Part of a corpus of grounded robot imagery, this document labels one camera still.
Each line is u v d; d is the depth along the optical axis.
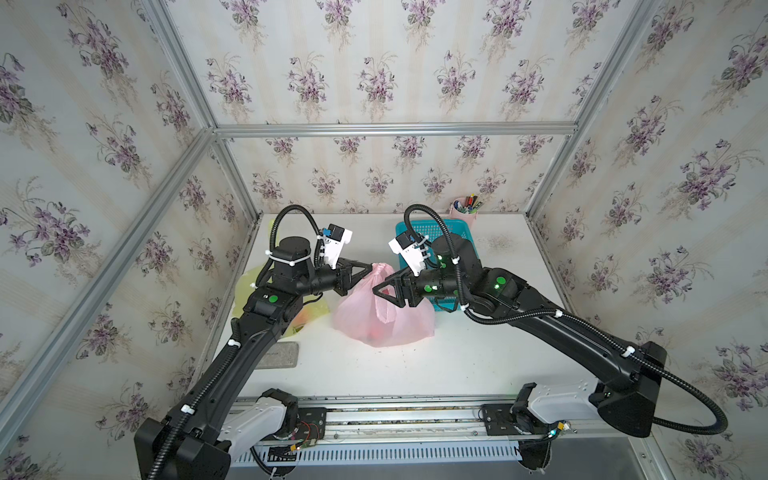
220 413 0.45
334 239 0.60
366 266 0.68
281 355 0.82
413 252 0.58
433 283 0.56
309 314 0.89
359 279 0.66
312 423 0.73
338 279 0.60
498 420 0.73
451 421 0.75
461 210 1.08
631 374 0.39
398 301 0.57
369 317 0.72
